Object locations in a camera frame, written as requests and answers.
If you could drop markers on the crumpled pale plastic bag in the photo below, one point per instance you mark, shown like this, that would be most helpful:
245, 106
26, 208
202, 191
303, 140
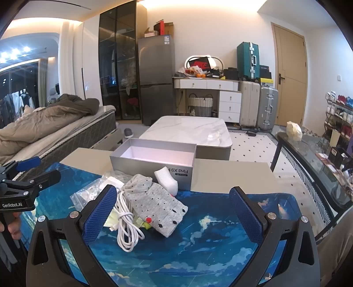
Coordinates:
293, 132

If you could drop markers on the dark glass cabinet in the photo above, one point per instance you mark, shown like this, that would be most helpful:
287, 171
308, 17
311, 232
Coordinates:
117, 60

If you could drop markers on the person's left hand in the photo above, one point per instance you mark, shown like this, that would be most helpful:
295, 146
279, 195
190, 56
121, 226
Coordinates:
15, 229

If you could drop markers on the black red shoe box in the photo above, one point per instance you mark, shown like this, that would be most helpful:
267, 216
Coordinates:
199, 64

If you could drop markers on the clear plastic bag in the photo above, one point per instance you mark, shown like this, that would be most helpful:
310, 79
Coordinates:
82, 197

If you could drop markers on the marble coffee table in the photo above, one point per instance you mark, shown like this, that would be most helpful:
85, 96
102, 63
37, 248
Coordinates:
187, 129

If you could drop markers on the grey dotted sock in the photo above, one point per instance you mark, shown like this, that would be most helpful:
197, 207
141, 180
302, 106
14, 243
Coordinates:
160, 204

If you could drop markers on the grey slipper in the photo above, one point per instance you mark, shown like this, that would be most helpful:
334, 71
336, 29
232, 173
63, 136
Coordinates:
128, 133

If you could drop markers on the teal suitcase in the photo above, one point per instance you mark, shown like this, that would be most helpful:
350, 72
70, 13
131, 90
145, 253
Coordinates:
246, 60

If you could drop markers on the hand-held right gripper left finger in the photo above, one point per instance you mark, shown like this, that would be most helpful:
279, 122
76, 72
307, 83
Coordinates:
100, 218

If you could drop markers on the small yellow-green item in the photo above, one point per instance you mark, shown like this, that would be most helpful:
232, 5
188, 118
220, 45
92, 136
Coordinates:
144, 225

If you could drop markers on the hanging clothes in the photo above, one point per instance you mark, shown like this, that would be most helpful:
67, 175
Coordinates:
16, 100

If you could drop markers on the black glass table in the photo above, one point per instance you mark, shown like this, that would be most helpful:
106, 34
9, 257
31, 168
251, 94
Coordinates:
311, 162

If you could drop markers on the white dresser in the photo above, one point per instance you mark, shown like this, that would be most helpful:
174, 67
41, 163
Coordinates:
230, 104

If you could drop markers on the wicker basket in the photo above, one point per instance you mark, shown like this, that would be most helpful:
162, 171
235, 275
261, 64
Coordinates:
200, 106

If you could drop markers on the person's right leg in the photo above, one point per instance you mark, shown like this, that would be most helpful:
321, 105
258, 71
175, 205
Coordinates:
336, 254

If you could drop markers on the blue sky-print mat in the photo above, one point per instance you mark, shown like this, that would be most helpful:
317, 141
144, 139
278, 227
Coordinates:
206, 248

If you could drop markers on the yellow box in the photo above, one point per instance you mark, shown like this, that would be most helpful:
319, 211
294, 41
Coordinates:
266, 81

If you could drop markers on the brown beige duvet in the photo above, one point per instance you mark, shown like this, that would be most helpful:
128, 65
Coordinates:
35, 124

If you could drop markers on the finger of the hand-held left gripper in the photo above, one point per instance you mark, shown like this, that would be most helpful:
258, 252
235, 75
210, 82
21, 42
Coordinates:
27, 164
41, 180

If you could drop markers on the brown cardboard box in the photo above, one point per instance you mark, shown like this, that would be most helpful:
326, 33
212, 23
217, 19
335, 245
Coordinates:
168, 29

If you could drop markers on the shoe rack with shoes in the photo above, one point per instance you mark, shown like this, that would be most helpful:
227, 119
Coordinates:
340, 113

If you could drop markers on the beige door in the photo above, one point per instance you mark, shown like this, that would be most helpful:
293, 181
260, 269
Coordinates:
289, 74

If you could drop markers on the oranges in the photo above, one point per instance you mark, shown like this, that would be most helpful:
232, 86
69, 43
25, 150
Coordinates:
201, 75

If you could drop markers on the green white sachet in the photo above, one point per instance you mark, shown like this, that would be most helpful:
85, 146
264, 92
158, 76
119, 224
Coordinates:
111, 220

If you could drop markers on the grey fridge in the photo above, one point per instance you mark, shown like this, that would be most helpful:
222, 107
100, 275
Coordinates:
155, 77

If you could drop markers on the silver suitcase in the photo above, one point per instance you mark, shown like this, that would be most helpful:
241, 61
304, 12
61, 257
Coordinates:
267, 109

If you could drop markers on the grey cardboard box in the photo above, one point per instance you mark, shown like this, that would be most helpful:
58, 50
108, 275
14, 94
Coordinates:
124, 165

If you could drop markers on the beige suitcase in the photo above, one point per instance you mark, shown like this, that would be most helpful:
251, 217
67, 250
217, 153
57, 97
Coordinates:
248, 104

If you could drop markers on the white foam piece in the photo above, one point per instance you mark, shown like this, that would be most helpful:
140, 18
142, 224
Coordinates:
165, 179

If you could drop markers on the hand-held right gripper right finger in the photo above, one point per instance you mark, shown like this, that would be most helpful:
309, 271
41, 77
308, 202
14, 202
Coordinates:
245, 218

